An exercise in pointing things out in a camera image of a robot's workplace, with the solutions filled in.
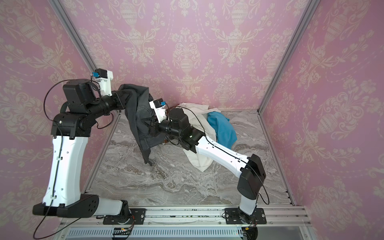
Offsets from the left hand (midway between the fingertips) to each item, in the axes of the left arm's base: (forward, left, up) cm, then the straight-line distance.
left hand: (131, 93), depth 60 cm
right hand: (-6, -4, -10) cm, 12 cm away
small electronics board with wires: (-42, +9, -52) cm, 67 cm away
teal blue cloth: (+10, -46, -40) cm, 62 cm away
